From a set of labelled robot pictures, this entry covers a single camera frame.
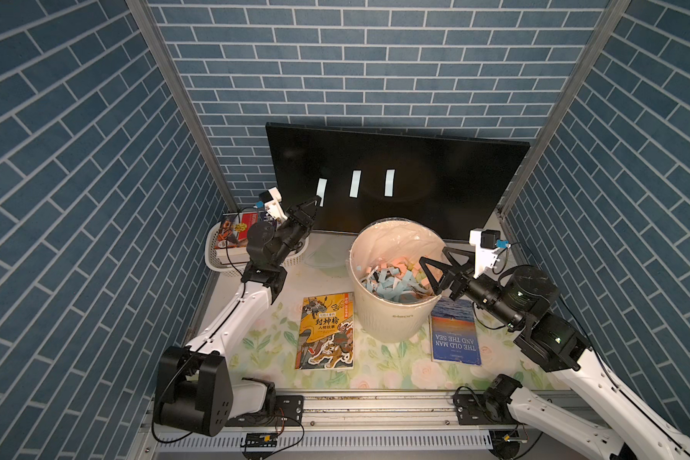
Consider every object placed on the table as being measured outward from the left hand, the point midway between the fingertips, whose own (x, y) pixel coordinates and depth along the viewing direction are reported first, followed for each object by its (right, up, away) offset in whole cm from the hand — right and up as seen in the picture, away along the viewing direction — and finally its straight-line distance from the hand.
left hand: (331, 200), depth 70 cm
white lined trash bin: (+13, -11, +12) cm, 21 cm away
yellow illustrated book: (-4, -39, +17) cm, 42 cm away
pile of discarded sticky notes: (+19, -23, +15) cm, 33 cm away
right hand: (+24, -13, -9) cm, 29 cm away
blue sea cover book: (+36, -39, +17) cm, 56 cm away
